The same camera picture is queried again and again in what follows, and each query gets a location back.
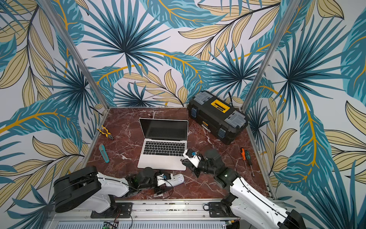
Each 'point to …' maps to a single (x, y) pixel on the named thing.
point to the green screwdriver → (249, 160)
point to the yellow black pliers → (107, 135)
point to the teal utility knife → (103, 151)
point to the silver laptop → (164, 141)
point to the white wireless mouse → (177, 179)
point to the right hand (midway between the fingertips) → (179, 167)
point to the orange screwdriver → (243, 153)
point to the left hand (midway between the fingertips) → (169, 181)
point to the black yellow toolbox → (226, 120)
